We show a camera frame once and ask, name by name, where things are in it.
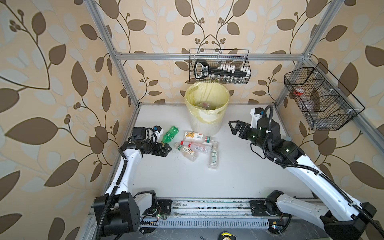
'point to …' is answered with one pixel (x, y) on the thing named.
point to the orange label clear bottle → (197, 136)
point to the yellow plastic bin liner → (207, 101)
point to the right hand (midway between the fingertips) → (236, 125)
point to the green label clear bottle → (213, 162)
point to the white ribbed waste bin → (200, 128)
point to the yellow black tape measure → (226, 235)
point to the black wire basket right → (324, 101)
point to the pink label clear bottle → (200, 148)
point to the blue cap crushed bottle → (205, 105)
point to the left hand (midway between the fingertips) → (163, 146)
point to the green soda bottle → (170, 134)
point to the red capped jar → (299, 91)
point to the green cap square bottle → (187, 152)
